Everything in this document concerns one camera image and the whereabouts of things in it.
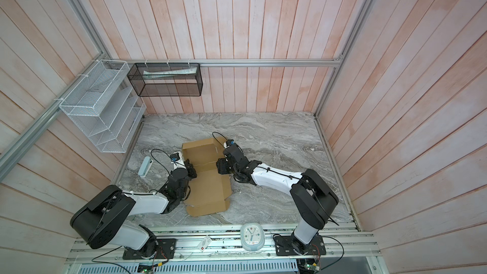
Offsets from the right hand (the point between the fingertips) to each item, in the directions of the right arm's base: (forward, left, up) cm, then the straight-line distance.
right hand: (220, 162), depth 88 cm
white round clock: (-29, -15, -8) cm, 34 cm away
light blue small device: (0, +38, -5) cm, 39 cm away
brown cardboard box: (-10, +5, -8) cm, 14 cm away
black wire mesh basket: (+44, +33, +16) cm, 57 cm away
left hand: (+1, +15, -2) cm, 15 cm away
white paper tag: (-32, +4, -9) cm, 34 cm away
